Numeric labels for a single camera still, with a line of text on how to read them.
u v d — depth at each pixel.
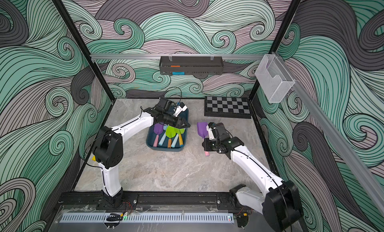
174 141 0.93
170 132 0.98
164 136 0.95
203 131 0.84
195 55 0.95
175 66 0.94
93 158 0.54
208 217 0.70
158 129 1.01
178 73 0.90
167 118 0.76
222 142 0.61
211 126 0.74
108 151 0.50
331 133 0.53
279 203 0.38
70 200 0.73
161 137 0.95
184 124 0.85
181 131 0.98
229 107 1.10
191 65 0.95
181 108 0.81
